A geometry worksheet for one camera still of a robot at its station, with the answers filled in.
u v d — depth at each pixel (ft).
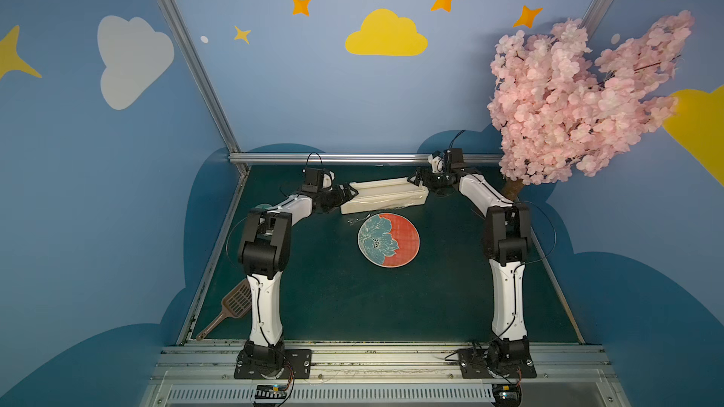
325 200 2.97
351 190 3.16
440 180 3.04
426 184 3.14
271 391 2.38
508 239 2.06
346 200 3.07
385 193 3.40
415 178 3.23
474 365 2.41
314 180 2.76
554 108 2.23
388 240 3.23
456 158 2.83
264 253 1.85
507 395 2.40
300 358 2.51
